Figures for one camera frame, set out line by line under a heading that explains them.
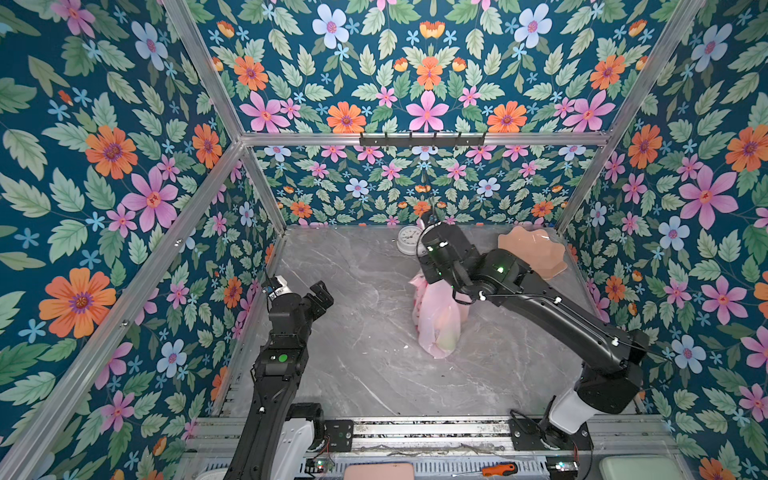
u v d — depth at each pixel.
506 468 0.68
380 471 0.70
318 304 0.69
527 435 0.73
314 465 0.71
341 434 0.74
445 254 0.48
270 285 0.64
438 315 0.77
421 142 0.93
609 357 0.41
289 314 0.55
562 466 0.71
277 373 0.52
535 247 1.11
